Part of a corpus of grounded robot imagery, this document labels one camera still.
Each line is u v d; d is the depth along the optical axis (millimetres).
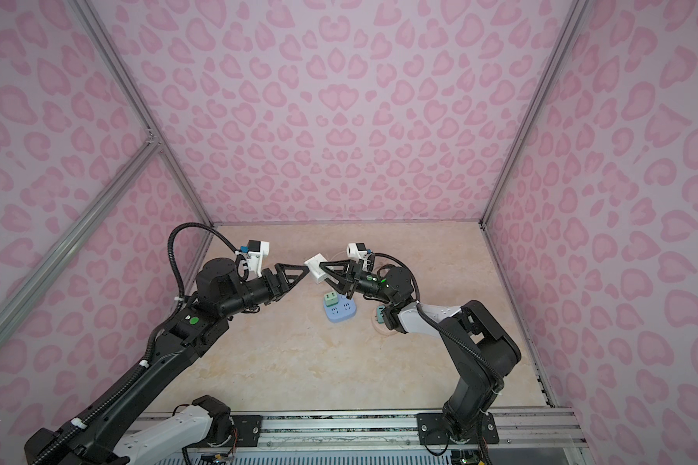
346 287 692
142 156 859
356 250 764
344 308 927
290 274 641
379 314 878
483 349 464
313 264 705
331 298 903
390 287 639
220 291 539
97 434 393
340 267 704
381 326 882
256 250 651
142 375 446
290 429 750
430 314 541
